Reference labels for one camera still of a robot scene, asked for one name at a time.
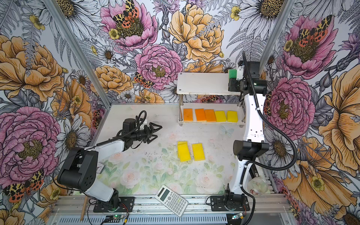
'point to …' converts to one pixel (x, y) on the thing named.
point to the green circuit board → (118, 216)
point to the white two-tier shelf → (207, 91)
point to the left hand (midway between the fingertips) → (160, 134)
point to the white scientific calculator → (174, 201)
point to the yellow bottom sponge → (198, 152)
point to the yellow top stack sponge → (183, 151)
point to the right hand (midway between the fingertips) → (233, 86)
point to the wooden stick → (84, 207)
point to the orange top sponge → (210, 115)
